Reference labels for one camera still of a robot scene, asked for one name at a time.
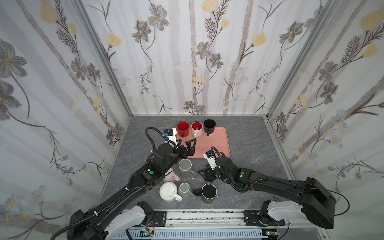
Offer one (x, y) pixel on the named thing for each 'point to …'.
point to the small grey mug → (184, 192)
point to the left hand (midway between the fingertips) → (187, 137)
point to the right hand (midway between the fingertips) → (198, 166)
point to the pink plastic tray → (220, 139)
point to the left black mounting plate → (160, 218)
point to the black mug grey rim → (208, 193)
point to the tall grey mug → (184, 167)
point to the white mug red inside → (197, 128)
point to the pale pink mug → (170, 176)
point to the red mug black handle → (183, 128)
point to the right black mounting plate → (252, 218)
